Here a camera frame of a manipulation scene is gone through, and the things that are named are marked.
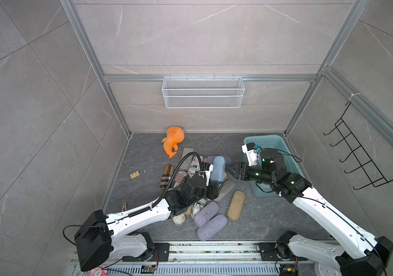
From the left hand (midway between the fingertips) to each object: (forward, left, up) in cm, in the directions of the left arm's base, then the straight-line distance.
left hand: (221, 180), depth 74 cm
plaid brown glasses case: (+17, +28, -17) cm, 36 cm away
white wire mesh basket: (+54, +6, +10) cm, 55 cm away
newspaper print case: (-11, +20, -17) cm, 28 cm away
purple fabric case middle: (-9, +6, -14) cm, 18 cm away
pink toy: (-30, +50, -16) cm, 61 cm away
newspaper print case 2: (-6, +11, -15) cm, 19 cm away
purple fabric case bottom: (-15, +5, -17) cm, 23 cm away
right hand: (+2, -4, +7) cm, 8 cm away
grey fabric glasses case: (+4, -5, -17) cm, 19 cm away
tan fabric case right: (-5, -8, -16) cm, 19 cm away
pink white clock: (-32, -38, -17) cm, 53 cm away
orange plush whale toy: (+41, +24, -12) cm, 49 cm away
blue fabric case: (+2, +2, +3) cm, 4 cm away
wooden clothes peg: (-3, +49, -18) cm, 52 cm away
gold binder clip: (+15, +48, -19) cm, 53 cm away
